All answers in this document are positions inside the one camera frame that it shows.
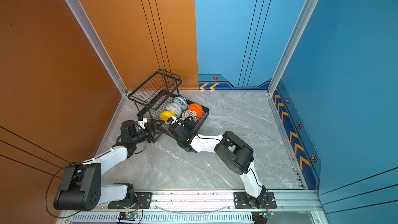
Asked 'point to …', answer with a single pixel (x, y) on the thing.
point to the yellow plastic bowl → (165, 115)
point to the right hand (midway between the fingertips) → (189, 119)
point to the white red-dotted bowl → (188, 113)
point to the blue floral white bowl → (181, 101)
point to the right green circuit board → (267, 214)
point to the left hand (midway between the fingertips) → (164, 125)
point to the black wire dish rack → (158, 102)
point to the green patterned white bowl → (175, 108)
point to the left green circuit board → (125, 216)
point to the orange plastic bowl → (197, 108)
